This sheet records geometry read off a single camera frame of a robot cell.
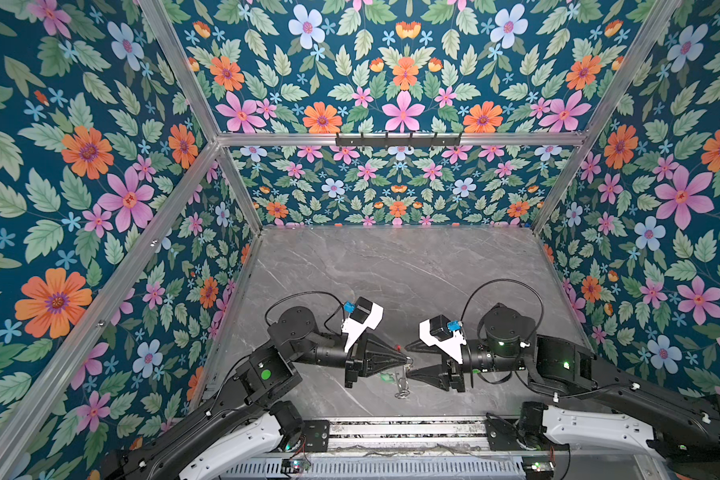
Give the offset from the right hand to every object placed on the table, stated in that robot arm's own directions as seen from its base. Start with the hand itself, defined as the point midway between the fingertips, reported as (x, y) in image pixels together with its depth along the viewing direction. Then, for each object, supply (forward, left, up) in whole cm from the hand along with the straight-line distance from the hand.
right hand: (409, 357), depth 54 cm
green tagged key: (-4, +4, 0) cm, 5 cm away
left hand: (-3, +1, +5) cm, 6 cm away
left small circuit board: (-14, +26, -32) cm, 44 cm away
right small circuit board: (-14, -32, -34) cm, 48 cm away
